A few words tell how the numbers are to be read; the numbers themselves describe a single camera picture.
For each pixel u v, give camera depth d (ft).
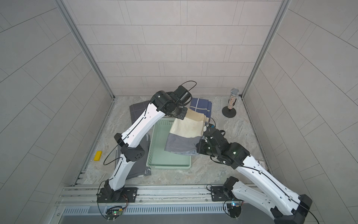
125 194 2.28
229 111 3.45
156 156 2.69
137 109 3.45
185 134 2.48
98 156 2.73
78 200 2.29
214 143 1.70
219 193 2.32
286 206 1.24
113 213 2.15
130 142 1.61
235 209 2.24
